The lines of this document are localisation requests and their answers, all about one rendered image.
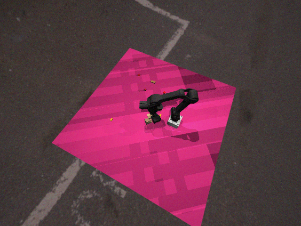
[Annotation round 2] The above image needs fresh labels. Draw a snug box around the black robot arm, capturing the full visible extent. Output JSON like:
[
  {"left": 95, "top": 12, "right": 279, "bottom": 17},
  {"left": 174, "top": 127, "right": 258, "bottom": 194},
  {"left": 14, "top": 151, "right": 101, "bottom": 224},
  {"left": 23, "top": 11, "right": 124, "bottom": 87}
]
[{"left": 139, "top": 88, "right": 198, "bottom": 122}]

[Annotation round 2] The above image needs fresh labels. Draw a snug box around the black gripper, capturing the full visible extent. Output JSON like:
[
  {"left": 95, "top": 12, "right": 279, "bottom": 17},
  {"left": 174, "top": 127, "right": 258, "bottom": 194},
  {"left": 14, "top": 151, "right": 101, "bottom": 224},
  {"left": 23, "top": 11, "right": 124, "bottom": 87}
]
[{"left": 147, "top": 108, "right": 161, "bottom": 123}]

